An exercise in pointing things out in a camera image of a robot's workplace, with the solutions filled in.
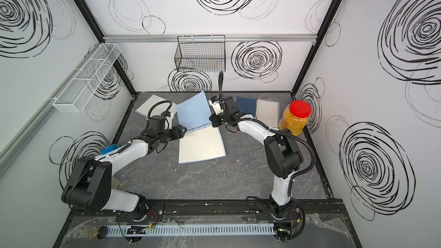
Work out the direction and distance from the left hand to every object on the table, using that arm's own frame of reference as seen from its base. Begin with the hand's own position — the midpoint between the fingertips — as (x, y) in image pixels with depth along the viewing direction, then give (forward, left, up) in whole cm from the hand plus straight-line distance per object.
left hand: (182, 130), depth 90 cm
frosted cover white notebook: (+21, -51, -8) cm, 56 cm away
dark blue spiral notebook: (+28, -38, -10) cm, 48 cm away
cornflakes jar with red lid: (+4, -58, +9) cm, 59 cm away
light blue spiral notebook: (-2, -11, -6) cm, 12 cm away
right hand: (+5, -15, +5) cm, 16 cm away
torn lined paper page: (-4, +6, +24) cm, 25 cm away
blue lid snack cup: (-12, +33, 0) cm, 36 cm away
